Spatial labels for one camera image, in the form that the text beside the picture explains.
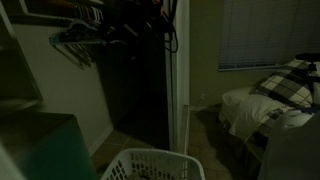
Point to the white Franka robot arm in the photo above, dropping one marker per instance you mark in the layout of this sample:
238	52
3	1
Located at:
156	13

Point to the white closet door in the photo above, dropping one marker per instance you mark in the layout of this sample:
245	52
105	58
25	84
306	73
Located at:
181	66

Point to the grey fabric covered object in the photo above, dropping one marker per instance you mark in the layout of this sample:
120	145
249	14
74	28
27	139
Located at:
293	153

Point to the white narrow leaning board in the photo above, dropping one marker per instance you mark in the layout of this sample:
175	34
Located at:
184	130

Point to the white plastic laundry basket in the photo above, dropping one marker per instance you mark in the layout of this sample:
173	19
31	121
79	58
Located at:
156	163

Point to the grey crumpled clothes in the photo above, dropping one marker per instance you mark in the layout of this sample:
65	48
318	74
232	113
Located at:
146	176

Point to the dark plastic hanger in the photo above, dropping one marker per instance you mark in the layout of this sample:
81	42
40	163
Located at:
80	55

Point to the white bed with sheet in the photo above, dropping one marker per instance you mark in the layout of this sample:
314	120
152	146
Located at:
250	110

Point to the white window blinds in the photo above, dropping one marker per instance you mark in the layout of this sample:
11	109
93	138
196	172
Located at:
253	33

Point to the plaid pillow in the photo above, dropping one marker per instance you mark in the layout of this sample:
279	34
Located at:
286	85

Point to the green storage box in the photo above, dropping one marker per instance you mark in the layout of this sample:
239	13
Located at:
40	146

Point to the white wall outlet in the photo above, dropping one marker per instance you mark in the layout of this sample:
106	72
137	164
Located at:
202	98

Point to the black camera on stand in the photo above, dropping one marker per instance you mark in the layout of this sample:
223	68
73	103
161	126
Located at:
310	58

